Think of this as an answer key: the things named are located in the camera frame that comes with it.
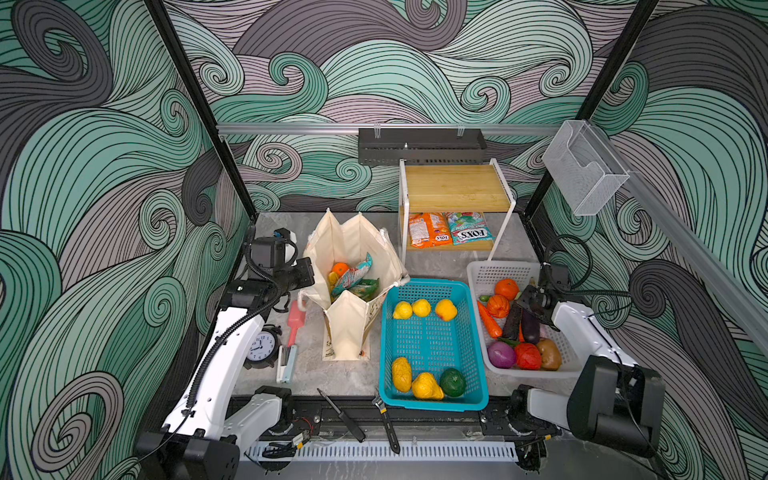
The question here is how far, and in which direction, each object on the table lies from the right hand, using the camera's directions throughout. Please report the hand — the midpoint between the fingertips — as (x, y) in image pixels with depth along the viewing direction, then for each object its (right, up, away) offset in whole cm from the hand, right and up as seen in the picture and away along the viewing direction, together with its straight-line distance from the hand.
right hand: (532, 301), depth 87 cm
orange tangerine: (-59, +9, +10) cm, 60 cm away
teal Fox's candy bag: (-18, +22, +4) cm, 29 cm away
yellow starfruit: (-40, -17, -11) cm, 45 cm away
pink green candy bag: (-54, +7, +1) cm, 55 cm away
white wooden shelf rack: (-26, +27, -9) cm, 39 cm away
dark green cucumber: (-6, -7, 0) cm, 9 cm away
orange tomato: (-6, +3, +5) cm, 8 cm away
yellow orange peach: (-25, -3, +1) cm, 26 cm away
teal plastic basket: (-30, -15, -2) cm, 34 cm away
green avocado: (-27, -18, -13) cm, 35 cm away
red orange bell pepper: (-10, -1, -1) cm, 11 cm away
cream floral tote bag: (-56, +10, +12) cm, 58 cm away
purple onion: (-13, -12, -9) cm, 20 cm away
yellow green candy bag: (-50, +4, -3) cm, 50 cm away
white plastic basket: (-12, +6, +8) cm, 15 cm away
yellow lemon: (-39, -4, +3) cm, 39 cm away
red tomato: (-7, -12, -10) cm, 17 cm away
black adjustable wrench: (-43, -29, -16) cm, 54 cm away
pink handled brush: (-71, -5, +3) cm, 72 cm away
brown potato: (0, -12, -9) cm, 15 cm away
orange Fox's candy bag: (-29, +22, +5) cm, 37 cm away
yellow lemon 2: (-33, -2, +2) cm, 33 cm away
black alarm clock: (-79, -13, -4) cm, 80 cm away
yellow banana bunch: (-61, +6, +5) cm, 61 cm away
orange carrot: (-13, -7, 0) cm, 14 cm away
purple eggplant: (-3, -6, -5) cm, 8 cm away
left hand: (-63, +12, -11) cm, 65 cm away
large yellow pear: (-34, -18, -14) cm, 41 cm away
